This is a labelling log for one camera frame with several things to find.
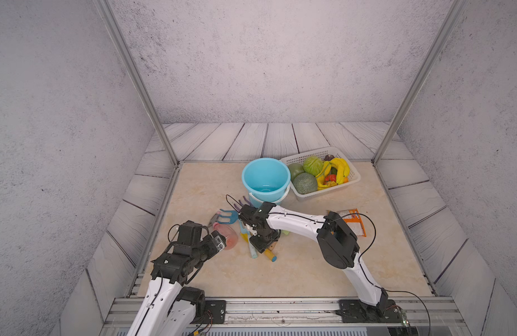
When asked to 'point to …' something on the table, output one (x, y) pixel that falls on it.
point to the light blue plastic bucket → (266, 180)
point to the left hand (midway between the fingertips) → (221, 243)
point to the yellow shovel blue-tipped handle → (271, 256)
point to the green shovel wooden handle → (273, 245)
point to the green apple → (295, 169)
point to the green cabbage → (313, 165)
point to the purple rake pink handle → (245, 199)
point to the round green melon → (305, 183)
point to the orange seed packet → (353, 220)
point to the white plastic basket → (354, 173)
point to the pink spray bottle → (230, 236)
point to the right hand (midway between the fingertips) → (262, 248)
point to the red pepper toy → (331, 178)
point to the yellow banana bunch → (343, 172)
